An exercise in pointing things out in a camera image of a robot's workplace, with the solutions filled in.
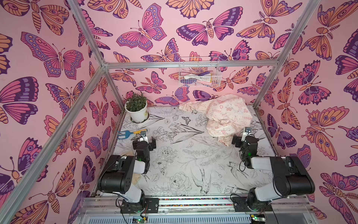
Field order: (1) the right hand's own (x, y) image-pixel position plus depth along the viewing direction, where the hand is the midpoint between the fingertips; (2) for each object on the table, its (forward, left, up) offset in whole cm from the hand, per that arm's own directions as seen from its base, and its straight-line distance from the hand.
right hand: (243, 134), depth 93 cm
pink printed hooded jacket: (+16, +8, 0) cm, 18 cm away
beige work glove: (-27, +68, -7) cm, 74 cm away
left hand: (-2, +66, 0) cm, 66 cm away
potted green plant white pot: (+18, +74, +9) cm, 76 cm away
